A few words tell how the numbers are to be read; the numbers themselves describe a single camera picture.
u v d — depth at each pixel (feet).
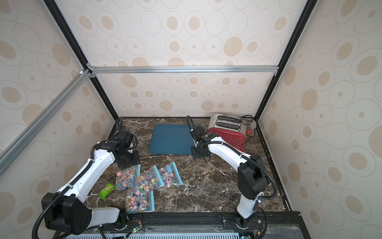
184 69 3.04
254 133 3.40
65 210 1.28
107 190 2.71
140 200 2.59
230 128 3.00
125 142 2.12
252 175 1.51
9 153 1.68
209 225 2.40
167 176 2.86
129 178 2.85
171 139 3.70
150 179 2.80
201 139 2.07
